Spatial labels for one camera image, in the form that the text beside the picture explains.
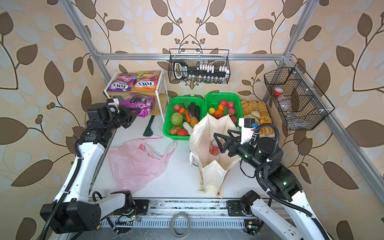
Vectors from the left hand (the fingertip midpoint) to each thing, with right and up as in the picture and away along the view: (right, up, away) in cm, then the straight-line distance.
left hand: (141, 107), depth 70 cm
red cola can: (+37, -23, +16) cm, 46 cm away
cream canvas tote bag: (+34, -26, -6) cm, 43 cm away
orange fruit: (+45, +3, +43) cm, 62 cm away
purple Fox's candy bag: (-16, +15, +14) cm, 26 cm away
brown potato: (+11, -14, +29) cm, 34 cm away
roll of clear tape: (+15, -52, 0) cm, 54 cm away
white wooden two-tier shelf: (+5, +8, +12) cm, 16 cm away
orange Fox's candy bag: (-2, +16, +14) cm, 22 cm away
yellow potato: (+24, -7, +32) cm, 40 cm away
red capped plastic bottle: (+71, +9, +11) cm, 72 cm away
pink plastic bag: (-9, -31, +13) cm, 35 cm away
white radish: (+20, -11, +32) cm, 39 cm away
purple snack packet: (+1, +2, +4) cm, 4 cm away
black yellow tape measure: (+24, -23, -4) cm, 33 cm away
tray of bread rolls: (+73, +1, +43) cm, 85 cm away
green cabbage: (+12, -6, +32) cm, 35 cm away
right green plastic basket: (+39, +9, +44) cm, 59 cm away
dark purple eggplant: (+24, +1, +39) cm, 46 cm away
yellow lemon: (+37, 0, +40) cm, 55 cm away
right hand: (+36, -12, -12) cm, 40 cm away
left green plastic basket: (+9, +7, +44) cm, 45 cm away
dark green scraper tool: (-8, -15, +34) cm, 38 cm away
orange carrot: (+15, +1, +42) cm, 45 cm away
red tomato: (+17, -14, +27) cm, 35 cm away
